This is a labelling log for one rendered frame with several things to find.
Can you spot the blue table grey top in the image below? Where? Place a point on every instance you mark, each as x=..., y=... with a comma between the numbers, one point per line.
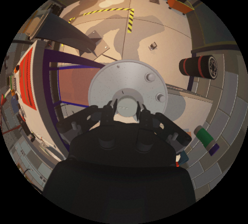
x=73, y=57

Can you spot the round combination lock body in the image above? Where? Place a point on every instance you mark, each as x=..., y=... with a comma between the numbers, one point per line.
x=120, y=76

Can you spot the green and white box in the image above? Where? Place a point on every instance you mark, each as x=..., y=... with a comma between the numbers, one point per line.
x=11, y=84

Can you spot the orange wheeled bin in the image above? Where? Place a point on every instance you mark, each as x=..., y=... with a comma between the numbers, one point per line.
x=179, y=3

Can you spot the blue vise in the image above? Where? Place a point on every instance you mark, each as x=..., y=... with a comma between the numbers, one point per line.
x=14, y=101

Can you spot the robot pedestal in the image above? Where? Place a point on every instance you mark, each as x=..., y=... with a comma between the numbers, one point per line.
x=58, y=32

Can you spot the green and purple can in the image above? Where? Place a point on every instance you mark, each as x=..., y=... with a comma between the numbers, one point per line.
x=205, y=138

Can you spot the black filter red rings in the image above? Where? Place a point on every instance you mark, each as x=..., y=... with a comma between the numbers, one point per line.
x=197, y=68

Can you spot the grey lock knob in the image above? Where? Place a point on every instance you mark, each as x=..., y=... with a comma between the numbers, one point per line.
x=126, y=105

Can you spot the grey lock button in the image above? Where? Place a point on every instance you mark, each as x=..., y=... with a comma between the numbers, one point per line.
x=161, y=97
x=149, y=77

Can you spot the black flat device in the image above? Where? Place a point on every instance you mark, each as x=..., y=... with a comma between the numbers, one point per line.
x=24, y=126

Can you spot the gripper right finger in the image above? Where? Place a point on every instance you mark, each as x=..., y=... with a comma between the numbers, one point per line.
x=168, y=129

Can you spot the small grey bracket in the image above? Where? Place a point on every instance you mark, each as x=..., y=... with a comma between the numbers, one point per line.
x=153, y=46

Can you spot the orange cylinder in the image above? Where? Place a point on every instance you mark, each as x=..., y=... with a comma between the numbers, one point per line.
x=16, y=69

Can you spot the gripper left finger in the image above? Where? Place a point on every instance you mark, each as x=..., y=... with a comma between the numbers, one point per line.
x=77, y=120

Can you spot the cream glue bottle blue label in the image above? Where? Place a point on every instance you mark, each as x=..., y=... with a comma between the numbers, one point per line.
x=183, y=158

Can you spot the red mat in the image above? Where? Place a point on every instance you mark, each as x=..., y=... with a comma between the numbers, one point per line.
x=27, y=84

